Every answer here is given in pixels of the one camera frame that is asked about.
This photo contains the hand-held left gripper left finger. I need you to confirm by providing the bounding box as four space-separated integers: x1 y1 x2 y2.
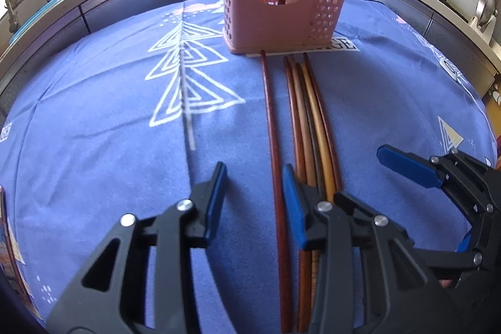
47 161 228 334

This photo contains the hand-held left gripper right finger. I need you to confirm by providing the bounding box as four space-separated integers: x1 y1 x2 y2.
282 164 466 334

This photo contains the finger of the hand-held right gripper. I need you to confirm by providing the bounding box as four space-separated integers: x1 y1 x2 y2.
413 232 488 282
376 145 501 229

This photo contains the dark red single chopstick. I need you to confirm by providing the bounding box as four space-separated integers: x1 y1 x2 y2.
259 49 293 334

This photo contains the bunch of wooden chopsticks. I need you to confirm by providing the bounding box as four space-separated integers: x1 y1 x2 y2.
282 53 343 334

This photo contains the blue printed tablecloth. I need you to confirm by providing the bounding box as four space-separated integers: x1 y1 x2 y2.
0 0 498 334

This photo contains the steel pot lid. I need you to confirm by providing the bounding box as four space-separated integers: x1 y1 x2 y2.
472 0 499 35

